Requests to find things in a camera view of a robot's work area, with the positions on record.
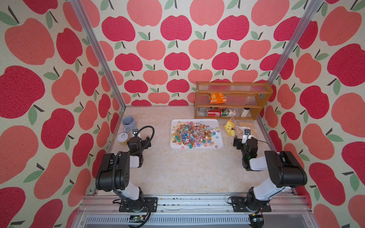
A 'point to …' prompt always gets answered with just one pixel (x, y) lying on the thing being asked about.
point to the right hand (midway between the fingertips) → (246, 139)
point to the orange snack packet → (217, 98)
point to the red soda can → (213, 112)
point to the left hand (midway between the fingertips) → (141, 138)
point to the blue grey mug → (129, 123)
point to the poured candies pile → (193, 134)
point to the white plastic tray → (217, 138)
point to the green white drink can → (228, 112)
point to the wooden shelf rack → (232, 100)
